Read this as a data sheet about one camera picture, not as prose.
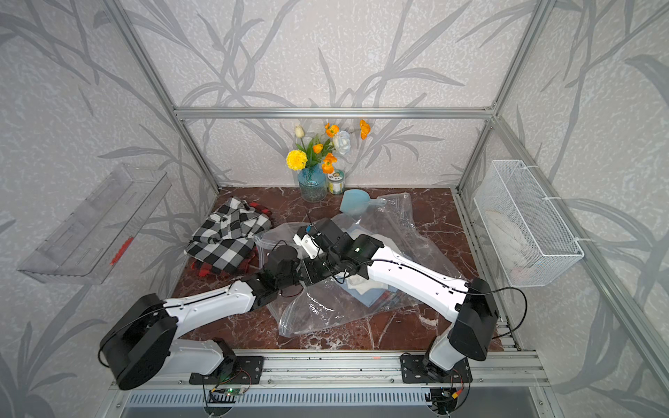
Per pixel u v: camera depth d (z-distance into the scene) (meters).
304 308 0.68
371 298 0.85
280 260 0.63
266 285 0.65
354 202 1.15
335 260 0.54
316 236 0.55
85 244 0.65
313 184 1.10
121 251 0.63
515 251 0.75
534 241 0.60
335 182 1.15
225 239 0.92
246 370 0.73
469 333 0.39
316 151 0.96
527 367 0.77
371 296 0.85
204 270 0.91
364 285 0.84
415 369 0.74
